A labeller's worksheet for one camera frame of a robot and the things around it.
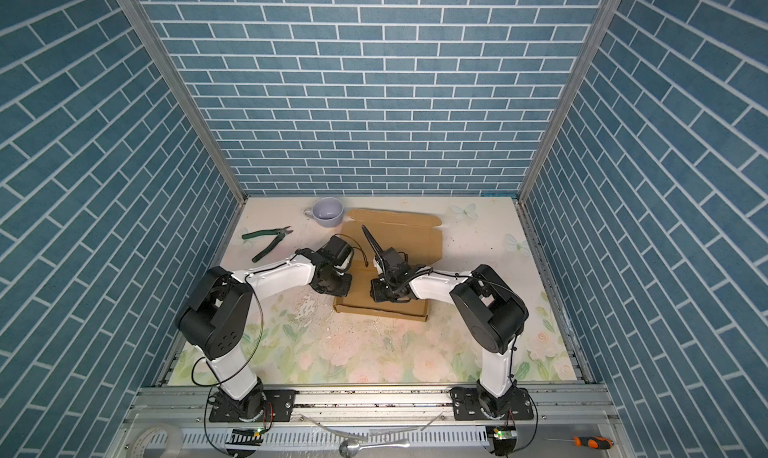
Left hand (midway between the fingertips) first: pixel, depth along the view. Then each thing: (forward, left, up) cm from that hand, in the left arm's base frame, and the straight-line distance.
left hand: (345, 289), depth 93 cm
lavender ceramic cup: (+32, +10, +2) cm, 33 cm away
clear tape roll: (-38, +36, -2) cm, 53 cm away
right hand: (-1, -8, 0) cm, 8 cm away
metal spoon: (-40, -5, 0) cm, 41 cm away
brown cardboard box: (+20, -24, +2) cm, 31 cm away
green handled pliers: (+24, +26, -1) cm, 35 cm away
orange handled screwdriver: (-40, -60, +2) cm, 72 cm away
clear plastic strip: (-38, -3, -2) cm, 38 cm away
